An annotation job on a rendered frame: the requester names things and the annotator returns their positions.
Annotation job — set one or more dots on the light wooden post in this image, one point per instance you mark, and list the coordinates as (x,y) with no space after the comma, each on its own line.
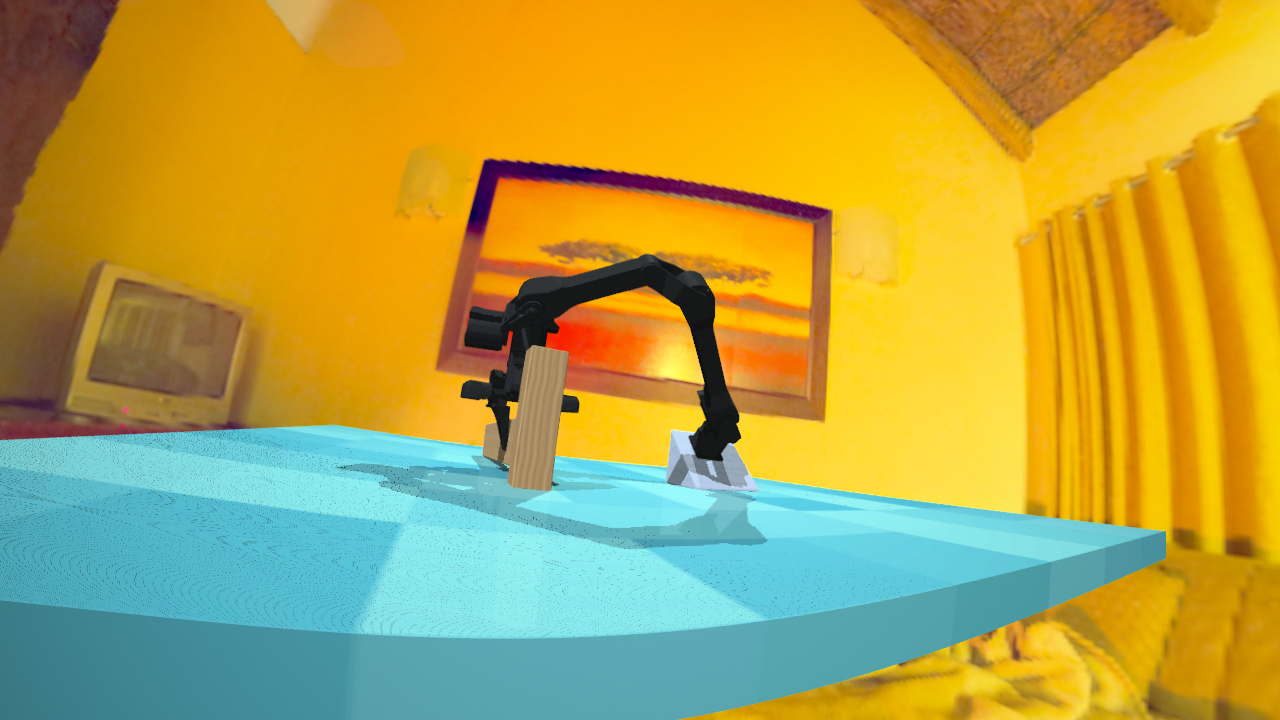
(537,421)

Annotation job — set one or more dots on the wooden plank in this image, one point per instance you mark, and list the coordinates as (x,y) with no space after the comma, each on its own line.
(492,444)

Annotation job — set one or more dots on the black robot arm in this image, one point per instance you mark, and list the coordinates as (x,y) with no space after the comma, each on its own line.
(530,315)

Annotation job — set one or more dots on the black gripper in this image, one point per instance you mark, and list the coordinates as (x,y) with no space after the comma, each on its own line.
(497,398)

